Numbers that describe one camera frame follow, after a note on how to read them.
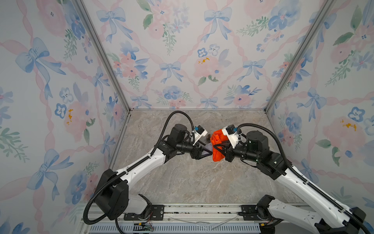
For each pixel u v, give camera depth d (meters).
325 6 0.69
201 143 0.73
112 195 0.41
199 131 0.66
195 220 0.73
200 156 0.66
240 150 0.58
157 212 0.75
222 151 0.65
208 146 0.71
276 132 1.13
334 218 0.39
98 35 0.80
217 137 0.64
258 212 0.66
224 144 0.61
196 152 0.65
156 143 0.55
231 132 0.57
